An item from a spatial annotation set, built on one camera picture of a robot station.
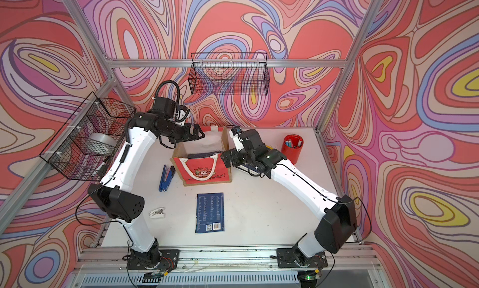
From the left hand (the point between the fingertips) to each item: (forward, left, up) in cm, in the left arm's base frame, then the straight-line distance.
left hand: (198, 136), depth 79 cm
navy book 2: (-23, -4, -27) cm, 36 cm away
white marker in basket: (-13, +37, -3) cm, 39 cm away
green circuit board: (-47, +17, -31) cm, 59 cm away
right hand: (-8, -14, -5) cm, 17 cm away
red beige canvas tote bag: (-8, 0, -7) cm, 11 cm away
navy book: (+6, +1, -21) cm, 22 cm away
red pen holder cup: (+7, -45, -16) cm, 48 cm away
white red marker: (+10, -50, -15) cm, 53 cm away
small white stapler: (-23, +20, -27) cm, 40 cm away
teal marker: (+11, -45, -17) cm, 49 cm away
